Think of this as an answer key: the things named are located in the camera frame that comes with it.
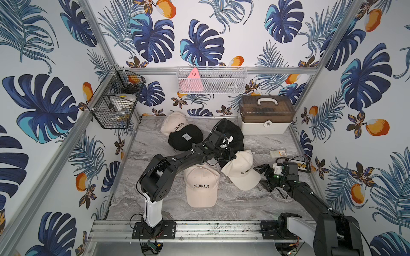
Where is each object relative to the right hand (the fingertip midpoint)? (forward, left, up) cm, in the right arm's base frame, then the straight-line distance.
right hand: (257, 173), depth 87 cm
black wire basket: (+23, +74, +31) cm, 83 cm away
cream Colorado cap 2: (+1, +9, +1) cm, 9 cm away
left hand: (+6, +12, +9) cm, 16 cm away
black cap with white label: (+22, +42, +2) cm, 48 cm away
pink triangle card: (+40, +35, +31) cm, 62 cm away
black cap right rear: (+13, +14, +15) cm, 24 cm away
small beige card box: (+16, -17, -4) cm, 24 cm away
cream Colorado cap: (-6, +30, +2) cm, 31 cm away
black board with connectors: (+7, -30, -4) cm, 31 cm away
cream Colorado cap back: (+34, +50, +5) cm, 61 cm away
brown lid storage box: (+37, -11, +9) cm, 40 cm away
